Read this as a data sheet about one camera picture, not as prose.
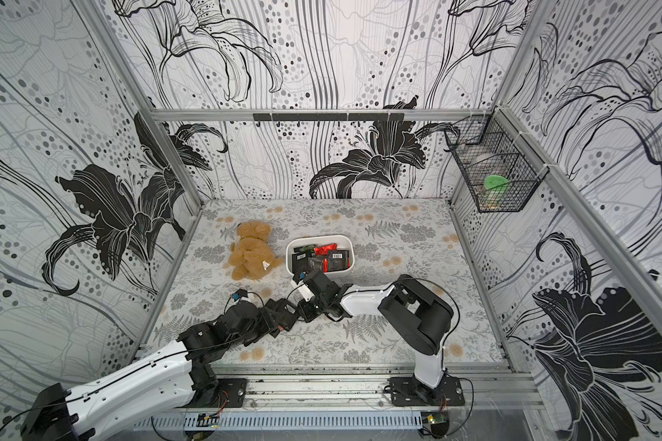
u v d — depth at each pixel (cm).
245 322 62
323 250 98
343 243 101
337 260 95
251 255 88
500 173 80
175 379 53
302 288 78
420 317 47
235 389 74
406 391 71
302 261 98
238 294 75
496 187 70
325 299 70
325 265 93
